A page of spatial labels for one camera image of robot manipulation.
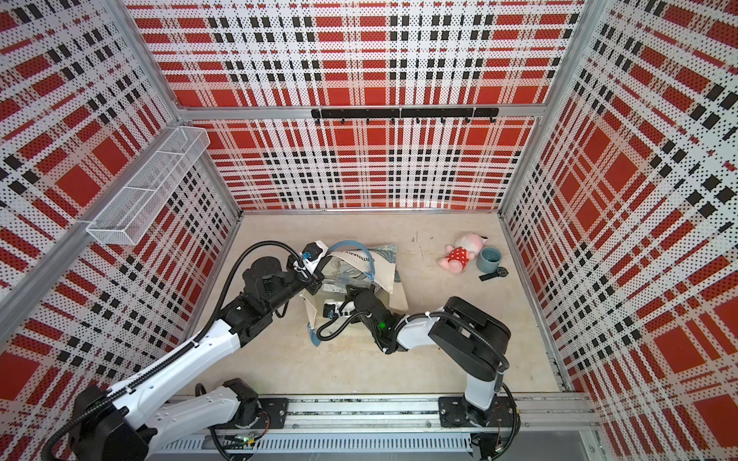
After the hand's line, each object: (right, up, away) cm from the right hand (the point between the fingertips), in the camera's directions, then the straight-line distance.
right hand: (354, 284), depth 88 cm
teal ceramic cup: (+46, +7, +12) cm, 48 cm away
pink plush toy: (+38, +10, +13) cm, 41 cm away
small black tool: (+51, +2, +13) cm, 53 cm away
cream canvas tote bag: (+1, +8, -14) cm, 16 cm away
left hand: (-4, +10, -13) cm, 17 cm away
